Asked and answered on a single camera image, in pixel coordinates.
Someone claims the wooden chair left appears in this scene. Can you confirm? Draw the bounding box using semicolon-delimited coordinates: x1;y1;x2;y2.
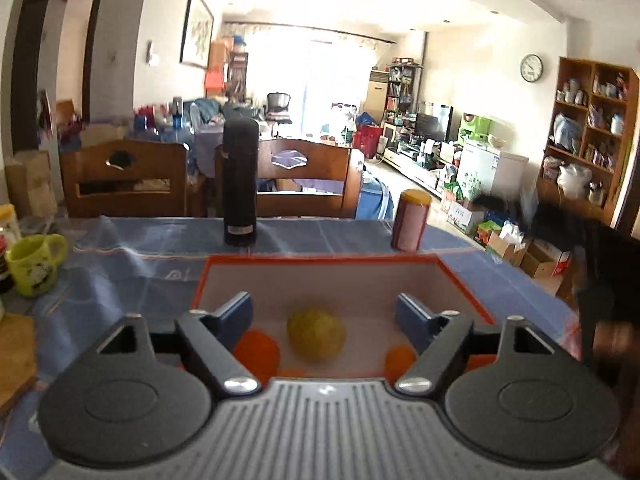
60;140;188;218

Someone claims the large yellow-green fruit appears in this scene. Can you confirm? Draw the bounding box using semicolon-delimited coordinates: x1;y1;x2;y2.
286;309;347;363

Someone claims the blue checked tablecloth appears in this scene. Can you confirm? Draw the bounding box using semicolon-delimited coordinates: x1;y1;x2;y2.
1;217;577;479

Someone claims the round wall clock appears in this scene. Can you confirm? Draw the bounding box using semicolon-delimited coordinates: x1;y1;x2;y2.
520;53;544;84

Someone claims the cardboard box on floor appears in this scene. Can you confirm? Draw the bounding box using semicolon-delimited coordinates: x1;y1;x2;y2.
520;240;572;296

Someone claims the wooden bookshelf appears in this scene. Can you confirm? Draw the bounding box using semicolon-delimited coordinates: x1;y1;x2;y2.
537;58;639;226

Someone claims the wooden chair right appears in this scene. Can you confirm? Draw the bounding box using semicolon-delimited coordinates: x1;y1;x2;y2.
215;139;364;219

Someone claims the framed wall painting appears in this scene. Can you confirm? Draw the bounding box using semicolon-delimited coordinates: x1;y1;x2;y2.
180;0;214;70

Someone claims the wooden cutting board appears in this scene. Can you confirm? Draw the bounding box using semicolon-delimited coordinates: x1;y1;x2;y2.
0;313;37;416

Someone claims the orange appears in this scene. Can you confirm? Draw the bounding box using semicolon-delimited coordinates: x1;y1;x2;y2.
384;344;416;386
232;330;281;385

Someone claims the white cabinet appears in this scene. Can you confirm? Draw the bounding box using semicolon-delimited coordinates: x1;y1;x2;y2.
457;140;528;200

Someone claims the black thermos bottle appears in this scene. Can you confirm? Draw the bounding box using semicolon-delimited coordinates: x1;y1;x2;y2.
221;117;259;247

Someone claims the green panda mug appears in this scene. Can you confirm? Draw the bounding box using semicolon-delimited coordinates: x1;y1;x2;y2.
8;234;67;298

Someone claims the dark-label jar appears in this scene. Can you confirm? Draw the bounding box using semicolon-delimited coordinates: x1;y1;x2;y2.
0;204;22;295

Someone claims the wooden chair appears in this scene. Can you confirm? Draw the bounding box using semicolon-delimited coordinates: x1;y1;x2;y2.
215;139;364;219
60;140;188;218

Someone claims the pink cylindrical canister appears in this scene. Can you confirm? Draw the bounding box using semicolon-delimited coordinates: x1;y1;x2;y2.
390;188;432;252

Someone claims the orange cardboard box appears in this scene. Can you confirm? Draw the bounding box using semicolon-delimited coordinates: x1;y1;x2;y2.
193;254;494;378

